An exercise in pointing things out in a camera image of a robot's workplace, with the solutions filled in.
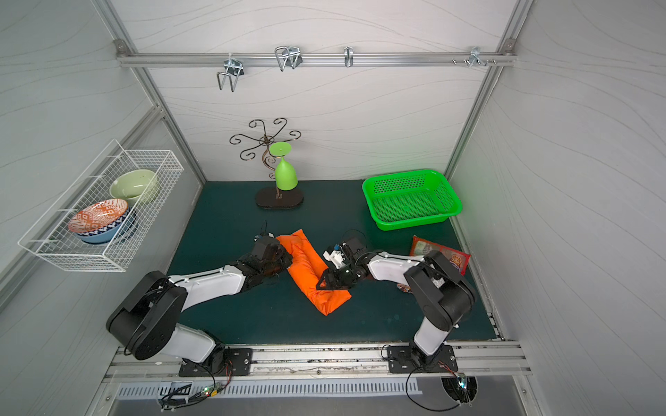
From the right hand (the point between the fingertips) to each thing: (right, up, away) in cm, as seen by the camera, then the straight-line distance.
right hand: (322, 286), depth 86 cm
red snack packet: (+36, +12, +9) cm, 39 cm away
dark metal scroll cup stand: (-24, +31, +26) cm, 47 cm away
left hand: (-10, +9, +5) cm, 15 cm away
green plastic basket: (+38, +30, +28) cm, 56 cm away
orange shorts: (-6, +5, +1) cm, 8 cm away
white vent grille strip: (-34, -24, -16) cm, 45 cm away
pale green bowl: (-54, +33, -14) cm, 64 cm away
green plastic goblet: (-14, +38, +7) cm, 41 cm away
